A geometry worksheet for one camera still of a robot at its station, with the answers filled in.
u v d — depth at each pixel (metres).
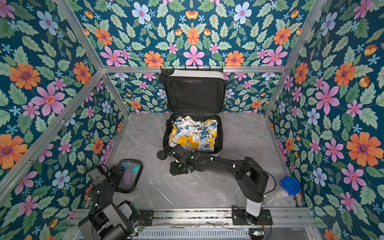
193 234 0.77
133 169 0.88
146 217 0.73
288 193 0.69
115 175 0.76
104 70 0.92
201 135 0.96
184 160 0.62
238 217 0.73
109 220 0.45
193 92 0.90
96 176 0.64
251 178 0.45
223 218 0.75
